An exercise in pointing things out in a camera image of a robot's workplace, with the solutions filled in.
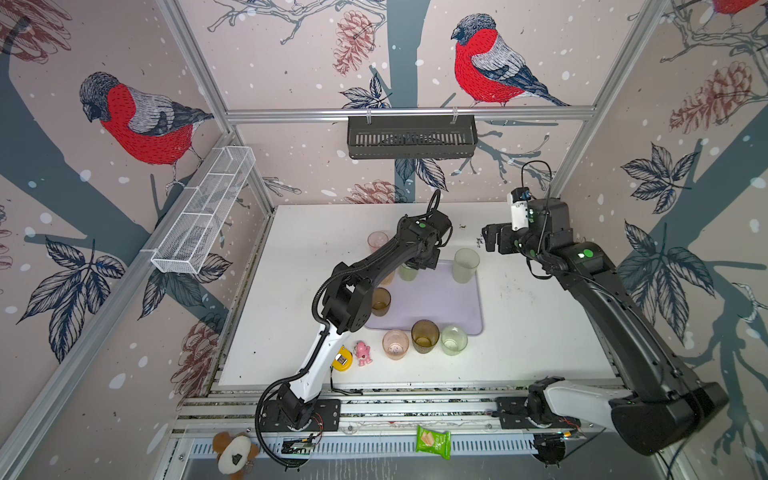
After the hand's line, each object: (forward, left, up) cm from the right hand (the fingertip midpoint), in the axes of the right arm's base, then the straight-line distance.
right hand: (497, 229), depth 74 cm
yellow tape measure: (-24, +40, -28) cm, 55 cm away
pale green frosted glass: (+8, +3, -28) cm, 29 cm away
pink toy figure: (-23, +35, -27) cm, 50 cm away
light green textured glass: (-17, +9, -29) cm, 35 cm away
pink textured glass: (-19, +26, -29) cm, 44 cm away
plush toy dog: (-47, +61, -26) cm, 81 cm away
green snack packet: (-42, +16, -28) cm, 53 cm away
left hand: (+4, +17, -21) cm, 27 cm away
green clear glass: (+5, +24, -29) cm, 38 cm away
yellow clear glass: (+3, +30, -30) cm, 42 cm away
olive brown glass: (-17, +17, -28) cm, 37 cm away
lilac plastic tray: (-2, +14, -31) cm, 34 cm away
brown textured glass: (-7, +31, -28) cm, 42 cm away
